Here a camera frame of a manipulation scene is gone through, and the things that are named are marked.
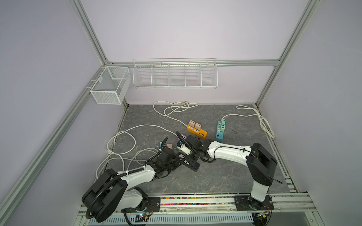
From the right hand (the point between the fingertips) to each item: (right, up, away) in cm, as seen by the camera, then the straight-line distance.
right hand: (188, 157), depth 87 cm
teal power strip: (+23, +17, +13) cm, 31 cm away
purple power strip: (-3, +15, -15) cm, 21 cm away
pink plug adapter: (-13, +6, +7) cm, 16 cm away
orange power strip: (+10, +14, +13) cm, 21 cm away
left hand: (-3, -3, 0) cm, 5 cm away
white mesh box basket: (-56, +49, +14) cm, 75 cm away
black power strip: (0, +1, -10) cm, 10 cm away
